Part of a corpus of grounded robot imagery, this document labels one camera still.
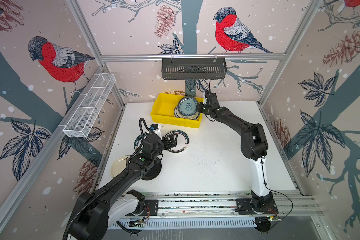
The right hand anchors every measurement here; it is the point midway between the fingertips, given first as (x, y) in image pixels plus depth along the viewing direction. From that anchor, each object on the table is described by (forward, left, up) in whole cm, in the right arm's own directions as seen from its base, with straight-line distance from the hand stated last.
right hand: (195, 106), depth 100 cm
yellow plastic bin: (+9, +26, -13) cm, 31 cm away
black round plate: (-42, +23, -10) cm, 49 cm away
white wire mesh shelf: (-17, +58, +19) cm, 63 cm away
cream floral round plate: (-1, +11, -9) cm, 14 cm away
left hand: (-27, +13, +4) cm, 30 cm away
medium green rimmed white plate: (-20, +8, -14) cm, 26 cm away
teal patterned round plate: (+2, +5, -1) cm, 6 cm away
